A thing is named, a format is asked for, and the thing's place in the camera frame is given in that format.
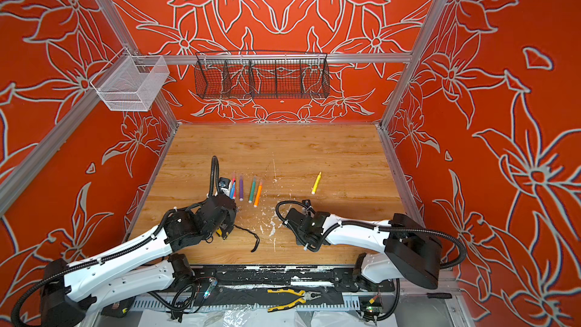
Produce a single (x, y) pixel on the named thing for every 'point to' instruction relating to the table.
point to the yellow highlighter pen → (317, 183)
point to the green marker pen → (253, 190)
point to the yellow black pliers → (305, 296)
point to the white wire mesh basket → (131, 82)
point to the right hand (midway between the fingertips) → (300, 235)
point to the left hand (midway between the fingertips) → (233, 200)
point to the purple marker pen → (241, 188)
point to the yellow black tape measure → (118, 309)
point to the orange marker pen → (258, 195)
